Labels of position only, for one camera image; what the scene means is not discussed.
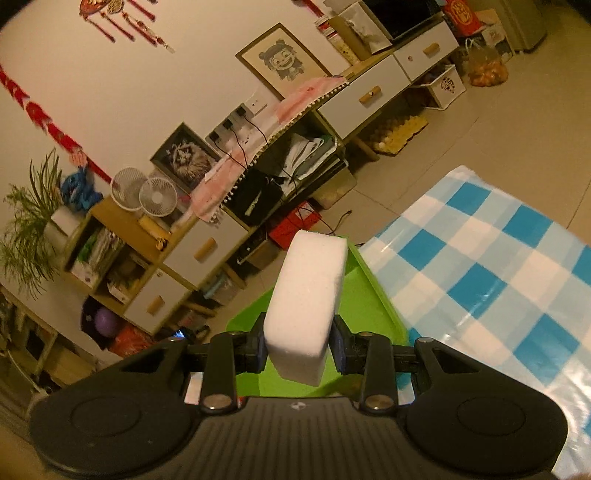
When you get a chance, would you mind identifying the white foam sponge block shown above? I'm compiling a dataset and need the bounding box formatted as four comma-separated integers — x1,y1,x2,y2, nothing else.
263,230,349,387

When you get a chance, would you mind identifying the green plastic bin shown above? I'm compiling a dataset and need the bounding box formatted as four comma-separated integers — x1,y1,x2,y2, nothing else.
236,243,409,398

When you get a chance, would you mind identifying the wooden white drawer cabinet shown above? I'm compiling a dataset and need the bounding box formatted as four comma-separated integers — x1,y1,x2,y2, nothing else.
64,18,458,345

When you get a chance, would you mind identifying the purple ball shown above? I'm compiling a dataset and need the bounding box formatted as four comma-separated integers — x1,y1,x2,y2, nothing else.
94,307,122,338

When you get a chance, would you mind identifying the blue white checkered tablecloth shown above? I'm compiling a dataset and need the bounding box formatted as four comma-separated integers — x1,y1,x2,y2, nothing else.
361,166,590,478

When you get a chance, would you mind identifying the red cardboard box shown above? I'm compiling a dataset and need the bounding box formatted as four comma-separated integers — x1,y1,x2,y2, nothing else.
267,202,322,250

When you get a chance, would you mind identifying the pink fringed cloth runner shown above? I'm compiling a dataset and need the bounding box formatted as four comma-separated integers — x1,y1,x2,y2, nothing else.
190,76,349,222

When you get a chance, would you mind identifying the black bag in shelf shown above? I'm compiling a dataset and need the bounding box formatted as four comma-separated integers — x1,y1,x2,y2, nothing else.
223,169,283,227

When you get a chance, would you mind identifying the white desk fan front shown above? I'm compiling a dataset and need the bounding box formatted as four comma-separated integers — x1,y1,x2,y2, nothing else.
139,177,177,217

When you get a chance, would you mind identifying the white desk fan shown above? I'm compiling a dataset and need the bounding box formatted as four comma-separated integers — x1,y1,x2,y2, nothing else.
139,177,177,217
110,167,147,212

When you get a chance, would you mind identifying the white desk fan rear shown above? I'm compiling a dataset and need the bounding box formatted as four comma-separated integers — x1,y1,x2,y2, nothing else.
110,167,147,212

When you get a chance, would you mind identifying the framed cat picture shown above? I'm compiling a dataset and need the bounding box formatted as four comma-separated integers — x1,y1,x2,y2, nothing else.
150,123,221,194

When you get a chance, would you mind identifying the egg carton tray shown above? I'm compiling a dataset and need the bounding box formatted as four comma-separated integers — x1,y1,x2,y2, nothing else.
369,115,429,156

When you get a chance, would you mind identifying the blue plush toy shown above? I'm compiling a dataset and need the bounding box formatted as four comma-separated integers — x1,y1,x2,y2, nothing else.
60,167,103,213

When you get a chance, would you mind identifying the potted green plant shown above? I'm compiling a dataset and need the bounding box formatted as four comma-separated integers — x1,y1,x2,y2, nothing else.
1,150,63,299

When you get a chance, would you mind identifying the white cutout storage box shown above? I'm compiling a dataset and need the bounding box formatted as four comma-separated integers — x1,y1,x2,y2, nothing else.
412,64,466,110

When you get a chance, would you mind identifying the framed cartoon girl drawing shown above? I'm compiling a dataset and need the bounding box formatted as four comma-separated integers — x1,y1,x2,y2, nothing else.
235,23,331,100

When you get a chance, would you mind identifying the bag of oranges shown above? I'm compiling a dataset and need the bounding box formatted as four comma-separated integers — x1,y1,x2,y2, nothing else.
465,39,509,87

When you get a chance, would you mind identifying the black microwave oven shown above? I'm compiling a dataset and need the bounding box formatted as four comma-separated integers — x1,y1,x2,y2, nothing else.
363,0,441,40

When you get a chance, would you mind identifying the red gift bag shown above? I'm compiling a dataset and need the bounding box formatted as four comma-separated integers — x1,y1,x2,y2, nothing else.
442,0,482,37

